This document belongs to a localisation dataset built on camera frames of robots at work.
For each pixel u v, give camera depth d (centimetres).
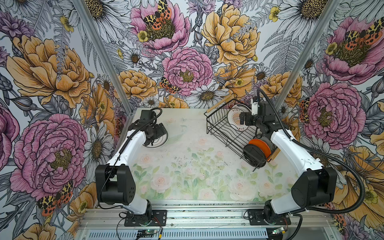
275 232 72
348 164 66
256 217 74
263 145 85
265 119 63
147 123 61
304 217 77
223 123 112
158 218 75
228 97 106
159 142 102
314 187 43
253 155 81
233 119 109
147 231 71
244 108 102
